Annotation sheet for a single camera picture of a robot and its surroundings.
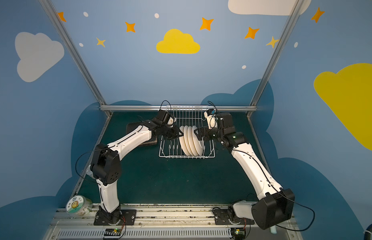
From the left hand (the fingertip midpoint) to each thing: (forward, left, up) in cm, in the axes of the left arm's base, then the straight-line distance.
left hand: (182, 133), depth 89 cm
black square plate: (+13, +37, -10) cm, 41 cm away
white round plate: (-5, 0, -1) cm, 5 cm away
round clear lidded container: (-38, +49, -8) cm, 62 cm away
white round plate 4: (-5, -10, -5) cm, 13 cm away
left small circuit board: (-48, +33, -20) cm, 62 cm away
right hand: (-4, -12, +11) cm, 16 cm away
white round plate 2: (-5, -3, -1) cm, 6 cm away
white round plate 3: (-5, -5, -1) cm, 7 cm away
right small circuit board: (-48, -30, -19) cm, 60 cm away
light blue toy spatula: (-46, -45, -15) cm, 67 cm away
